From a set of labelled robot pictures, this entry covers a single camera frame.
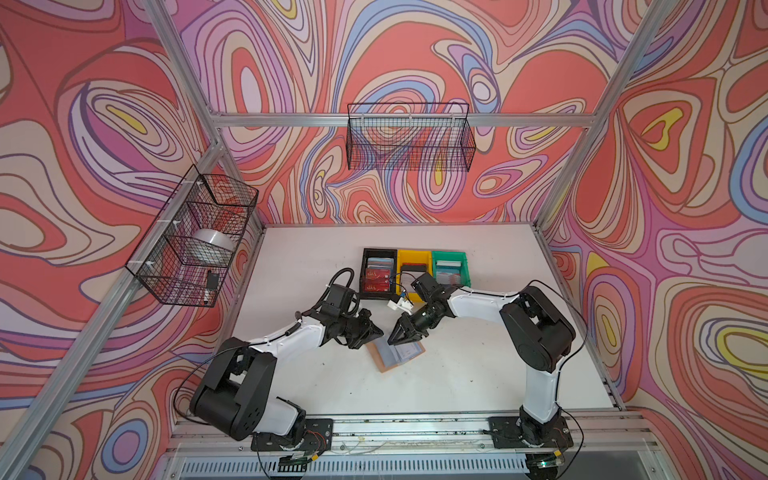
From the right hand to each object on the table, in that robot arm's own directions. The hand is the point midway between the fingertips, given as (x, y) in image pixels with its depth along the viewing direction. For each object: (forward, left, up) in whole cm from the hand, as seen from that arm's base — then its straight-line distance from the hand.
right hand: (395, 349), depth 83 cm
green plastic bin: (+32, -17, +3) cm, 36 cm away
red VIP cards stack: (+27, +5, -1) cm, 27 cm away
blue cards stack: (+27, -20, -1) cm, 34 cm away
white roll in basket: (+15, +44, +30) cm, 55 cm away
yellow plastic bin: (+32, -7, +2) cm, 33 cm away
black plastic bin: (+34, +7, +3) cm, 35 cm away
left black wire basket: (+10, +53, +30) cm, 62 cm away
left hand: (+4, +2, +3) cm, 5 cm away
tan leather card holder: (-1, +2, -2) cm, 3 cm away
